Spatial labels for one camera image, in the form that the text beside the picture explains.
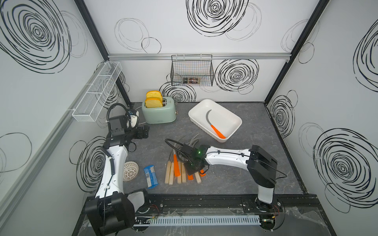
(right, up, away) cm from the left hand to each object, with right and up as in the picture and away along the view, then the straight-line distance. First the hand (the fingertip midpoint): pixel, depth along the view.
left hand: (138, 126), depth 80 cm
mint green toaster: (+12, +7, +20) cm, 24 cm away
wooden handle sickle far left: (+16, -25, +4) cm, 30 cm away
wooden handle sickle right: (+33, -28, 0) cm, 43 cm away
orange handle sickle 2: (+28, -29, +2) cm, 40 cm away
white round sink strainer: (-6, -26, +5) cm, 27 cm away
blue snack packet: (+7, -30, +1) cm, 31 cm away
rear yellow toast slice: (+4, +20, +17) cm, 26 cm away
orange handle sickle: (+21, -27, +2) cm, 34 cm away
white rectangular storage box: (+46, +3, +26) cm, 53 cm away
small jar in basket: (+30, +28, +9) cm, 42 cm away
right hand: (+27, -26, +2) cm, 37 cm away
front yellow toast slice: (+5, +15, +14) cm, 21 cm away
